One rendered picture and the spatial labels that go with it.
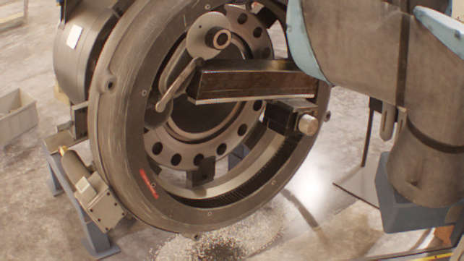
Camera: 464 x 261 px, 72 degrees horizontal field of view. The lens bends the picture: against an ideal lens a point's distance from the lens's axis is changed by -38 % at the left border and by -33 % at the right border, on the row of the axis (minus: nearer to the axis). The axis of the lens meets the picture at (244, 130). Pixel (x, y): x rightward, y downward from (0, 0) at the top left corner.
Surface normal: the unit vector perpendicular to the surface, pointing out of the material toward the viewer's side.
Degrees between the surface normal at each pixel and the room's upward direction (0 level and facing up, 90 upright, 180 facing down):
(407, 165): 70
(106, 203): 90
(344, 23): 80
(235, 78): 90
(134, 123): 90
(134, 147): 90
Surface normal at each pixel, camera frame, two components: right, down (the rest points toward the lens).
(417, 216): -0.07, 0.47
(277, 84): 0.67, 0.37
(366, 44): -0.43, 0.13
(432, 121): -0.73, 0.30
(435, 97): -0.54, 0.52
